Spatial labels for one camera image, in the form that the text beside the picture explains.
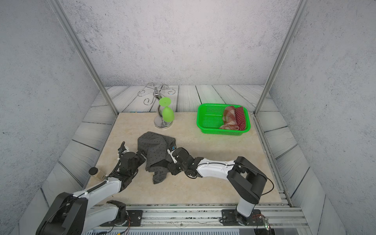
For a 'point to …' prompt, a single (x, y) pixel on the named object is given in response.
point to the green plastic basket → (209, 119)
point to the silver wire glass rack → (159, 122)
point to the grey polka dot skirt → (153, 147)
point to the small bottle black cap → (94, 171)
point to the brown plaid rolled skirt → (229, 119)
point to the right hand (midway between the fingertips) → (171, 166)
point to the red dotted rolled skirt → (240, 118)
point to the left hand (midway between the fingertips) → (144, 153)
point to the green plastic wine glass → (168, 113)
